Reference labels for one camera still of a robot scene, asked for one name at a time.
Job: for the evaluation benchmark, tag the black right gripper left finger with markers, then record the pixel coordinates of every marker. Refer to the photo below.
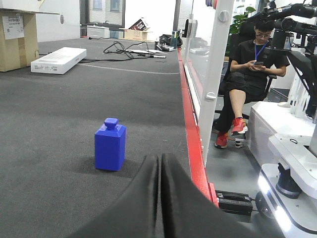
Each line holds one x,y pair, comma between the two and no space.
138,198

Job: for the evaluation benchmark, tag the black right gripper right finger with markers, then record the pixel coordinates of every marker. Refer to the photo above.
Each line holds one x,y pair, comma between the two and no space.
183,205

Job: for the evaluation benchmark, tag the blue bottle-shaped plastic part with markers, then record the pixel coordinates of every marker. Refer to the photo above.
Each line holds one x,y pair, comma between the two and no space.
109,148

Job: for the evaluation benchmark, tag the dark mobile phone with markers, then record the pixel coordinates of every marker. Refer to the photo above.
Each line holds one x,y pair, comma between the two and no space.
258,63

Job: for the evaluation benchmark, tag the conveyor with dark grey belt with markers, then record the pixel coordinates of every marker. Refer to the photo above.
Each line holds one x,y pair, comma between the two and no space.
74,99

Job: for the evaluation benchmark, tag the person's right hand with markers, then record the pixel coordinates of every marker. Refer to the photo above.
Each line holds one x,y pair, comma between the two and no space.
252,67

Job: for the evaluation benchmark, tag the person's left hand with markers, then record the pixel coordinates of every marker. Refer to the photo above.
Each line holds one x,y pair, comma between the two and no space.
262,68

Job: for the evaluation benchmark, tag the black power brick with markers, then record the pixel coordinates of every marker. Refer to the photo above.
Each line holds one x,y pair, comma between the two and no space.
234,202

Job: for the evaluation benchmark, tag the white mobile robot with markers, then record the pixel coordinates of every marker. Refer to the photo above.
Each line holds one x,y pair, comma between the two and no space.
262,119

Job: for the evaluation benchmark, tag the person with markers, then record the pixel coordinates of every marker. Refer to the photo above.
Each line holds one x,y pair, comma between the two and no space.
245,81

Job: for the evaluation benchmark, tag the silver marker pen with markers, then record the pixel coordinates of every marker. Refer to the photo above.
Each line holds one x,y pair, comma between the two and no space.
158,56

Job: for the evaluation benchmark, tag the white paper sheet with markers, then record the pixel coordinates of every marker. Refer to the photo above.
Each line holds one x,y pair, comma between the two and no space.
138,50

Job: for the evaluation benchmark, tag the small white device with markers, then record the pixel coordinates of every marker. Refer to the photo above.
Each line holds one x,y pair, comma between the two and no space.
166,48

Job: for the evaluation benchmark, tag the long flat white box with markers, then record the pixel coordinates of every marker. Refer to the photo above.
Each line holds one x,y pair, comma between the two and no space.
58,60

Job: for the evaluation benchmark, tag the black bag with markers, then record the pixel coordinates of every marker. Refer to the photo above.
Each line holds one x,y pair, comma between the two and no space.
165,39

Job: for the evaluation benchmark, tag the dark green bottle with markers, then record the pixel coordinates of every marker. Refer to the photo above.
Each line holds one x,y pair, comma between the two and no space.
176,39

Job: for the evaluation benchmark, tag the open brown cardboard box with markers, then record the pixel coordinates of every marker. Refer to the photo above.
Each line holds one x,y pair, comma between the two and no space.
135,34

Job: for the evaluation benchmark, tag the white box-shaped appliance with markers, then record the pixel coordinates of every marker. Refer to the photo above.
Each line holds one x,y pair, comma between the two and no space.
97,32

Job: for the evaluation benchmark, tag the large brown cardboard box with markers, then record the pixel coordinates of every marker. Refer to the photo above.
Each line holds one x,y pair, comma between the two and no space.
15,54

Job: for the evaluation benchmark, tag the green potted plant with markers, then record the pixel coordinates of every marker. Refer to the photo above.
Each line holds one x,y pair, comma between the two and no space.
239,22

